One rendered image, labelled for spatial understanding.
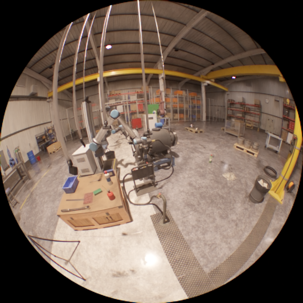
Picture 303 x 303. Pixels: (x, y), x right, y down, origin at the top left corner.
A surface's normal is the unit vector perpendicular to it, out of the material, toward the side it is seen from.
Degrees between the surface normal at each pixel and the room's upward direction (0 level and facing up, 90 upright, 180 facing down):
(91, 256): 0
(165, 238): 0
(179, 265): 0
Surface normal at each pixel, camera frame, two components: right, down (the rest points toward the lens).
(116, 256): -0.07, -0.91
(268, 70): -0.96, 0.18
